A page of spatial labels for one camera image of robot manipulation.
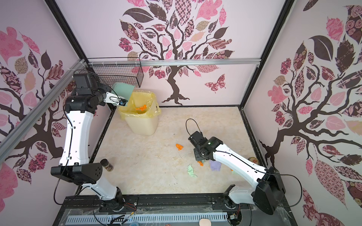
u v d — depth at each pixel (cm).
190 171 85
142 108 98
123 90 79
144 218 70
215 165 87
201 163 88
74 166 41
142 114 81
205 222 67
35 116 57
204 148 55
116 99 64
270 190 39
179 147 95
